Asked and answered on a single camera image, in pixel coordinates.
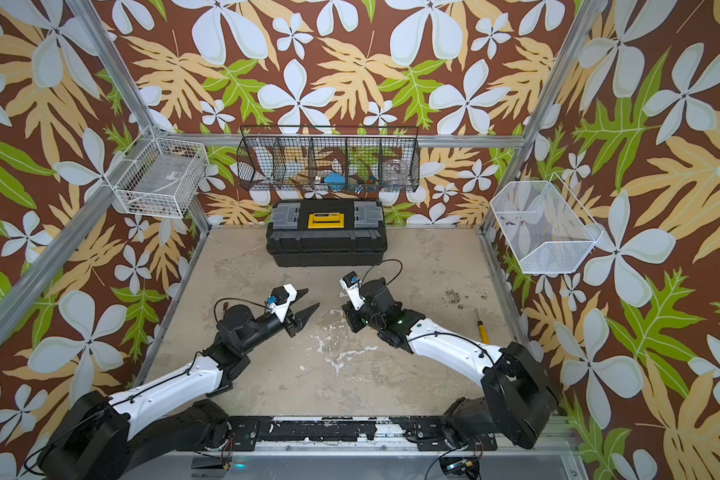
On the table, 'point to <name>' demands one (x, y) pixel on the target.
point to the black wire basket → (326, 158)
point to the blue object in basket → (335, 178)
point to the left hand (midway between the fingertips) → (312, 293)
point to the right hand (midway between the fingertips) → (343, 303)
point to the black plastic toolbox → (326, 232)
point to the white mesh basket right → (544, 227)
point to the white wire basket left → (158, 177)
